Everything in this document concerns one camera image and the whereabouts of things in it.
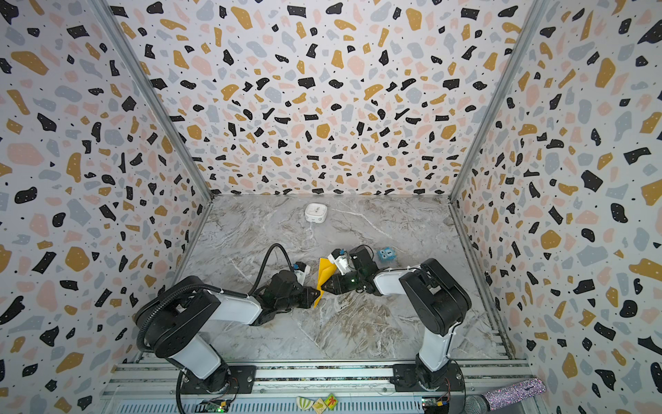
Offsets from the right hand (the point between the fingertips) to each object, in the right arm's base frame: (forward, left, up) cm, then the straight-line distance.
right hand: (321, 283), depth 88 cm
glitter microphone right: (-32, -48, 0) cm, 58 cm away
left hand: (-2, 0, -2) cm, 3 cm away
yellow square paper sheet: (+6, -1, -1) cm, 6 cm away
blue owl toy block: (+14, -24, -4) cm, 28 cm away
